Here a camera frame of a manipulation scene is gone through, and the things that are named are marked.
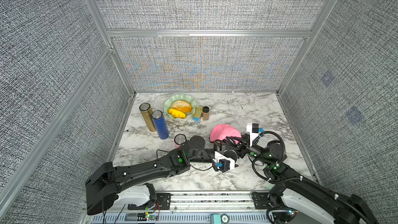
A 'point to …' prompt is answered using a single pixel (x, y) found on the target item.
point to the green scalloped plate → (169, 101)
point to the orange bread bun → (182, 106)
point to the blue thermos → (159, 124)
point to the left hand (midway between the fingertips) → (240, 153)
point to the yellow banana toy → (176, 113)
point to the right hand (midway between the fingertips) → (227, 134)
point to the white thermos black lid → (229, 154)
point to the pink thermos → (179, 140)
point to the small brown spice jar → (205, 114)
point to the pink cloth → (221, 131)
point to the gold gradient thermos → (146, 110)
